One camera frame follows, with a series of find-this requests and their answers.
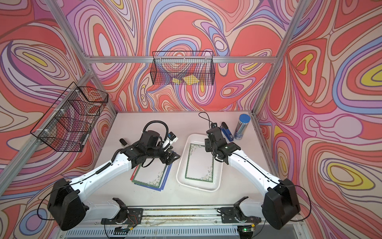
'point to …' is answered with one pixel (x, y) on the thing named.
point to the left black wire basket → (66, 124)
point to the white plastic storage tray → (199, 185)
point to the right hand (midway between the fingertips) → (212, 145)
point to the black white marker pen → (124, 142)
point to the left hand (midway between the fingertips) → (177, 152)
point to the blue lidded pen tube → (243, 121)
